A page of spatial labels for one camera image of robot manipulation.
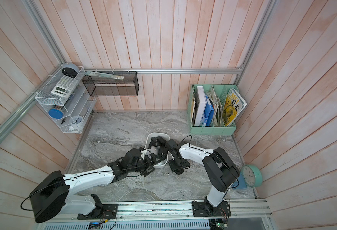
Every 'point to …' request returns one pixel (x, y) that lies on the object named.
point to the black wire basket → (100, 86)
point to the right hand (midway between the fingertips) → (177, 167)
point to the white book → (202, 105)
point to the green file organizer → (228, 130)
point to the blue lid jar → (55, 113)
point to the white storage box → (162, 163)
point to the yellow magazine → (234, 103)
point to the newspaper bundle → (218, 119)
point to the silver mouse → (154, 150)
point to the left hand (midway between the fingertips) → (159, 166)
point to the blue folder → (208, 115)
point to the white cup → (75, 122)
